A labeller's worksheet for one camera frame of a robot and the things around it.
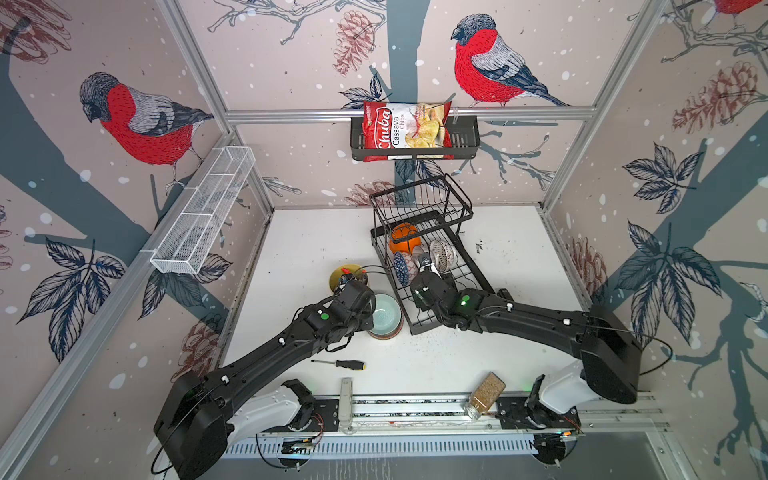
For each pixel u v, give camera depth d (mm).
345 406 713
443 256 928
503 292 927
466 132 944
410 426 727
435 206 951
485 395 727
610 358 426
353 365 803
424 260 712
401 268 1001
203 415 386
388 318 846
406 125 878
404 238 798
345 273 852
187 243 713
